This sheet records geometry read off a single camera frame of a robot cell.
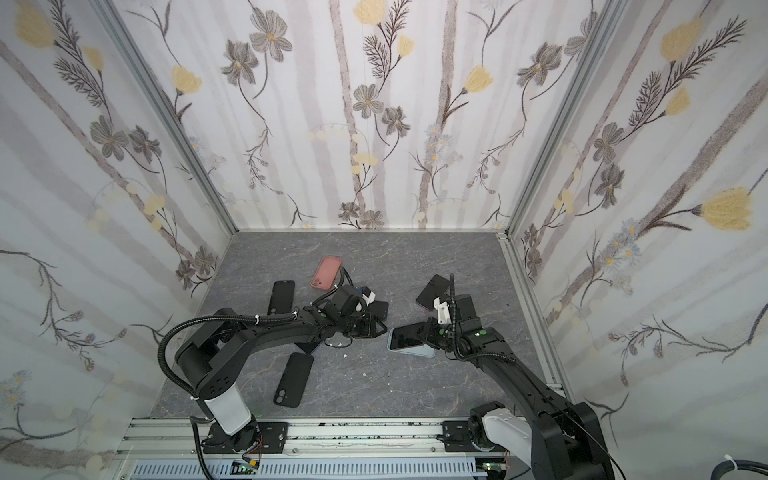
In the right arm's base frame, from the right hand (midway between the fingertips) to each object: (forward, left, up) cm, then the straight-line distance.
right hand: (409, 327), depth 82 cm
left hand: (+3, +8, -5) cm, 10 cm away
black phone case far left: (+15, +43, -15) cm, 48 cm away
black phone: (+23, -13, -15) cm, 30 cm away
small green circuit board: (-33, +40, -12) cm, 53 cm away
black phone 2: (-3, +30, -11) cm, 32 cm away
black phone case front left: (-14, +32, -13) cm, 37 cm away
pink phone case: (+26, +29, -14) cm, 41 cm away
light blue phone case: (-3, -4, -10) cm, 11 cm away
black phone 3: (+2, -1, -11) cm, 12 cm away
